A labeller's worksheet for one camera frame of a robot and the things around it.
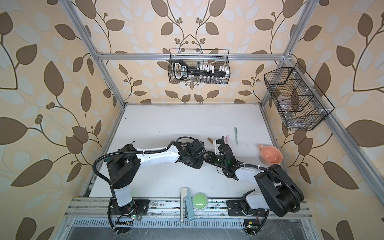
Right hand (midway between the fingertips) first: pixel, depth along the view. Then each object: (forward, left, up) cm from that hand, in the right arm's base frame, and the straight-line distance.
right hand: (203, 157), depth 87 cm
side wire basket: (+14, -49, +30) cm, 59 cm away
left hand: (-5, 0, 0) cm, 5 cm away
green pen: (+22, -24, -5) cm, 33 cm away
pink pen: (+16, -18, -6) cm, 24 cm away
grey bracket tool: (-27, +8, -2) cm, 29 cm away
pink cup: (+2, -42, -3) cm, 42 cm away
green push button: (-22, +3, -4) cm, 23 cm away
